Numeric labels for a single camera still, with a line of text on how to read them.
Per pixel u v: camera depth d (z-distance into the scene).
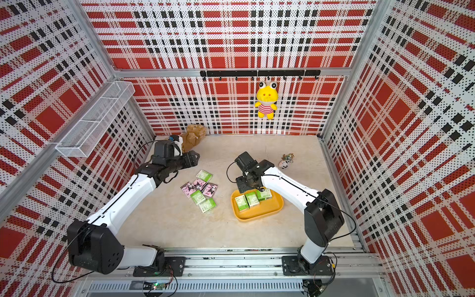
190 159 0.74
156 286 0.69
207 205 0.89
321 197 0.46
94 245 0.40
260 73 0.88
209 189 0.94
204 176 1.00
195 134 1.07
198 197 0.91
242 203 0.89
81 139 0.70
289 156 1.10
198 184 0.96
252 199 0.91
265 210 0.88
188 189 0.94
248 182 0.69
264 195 0.91
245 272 0.73
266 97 0.91
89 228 0.41
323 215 0.44
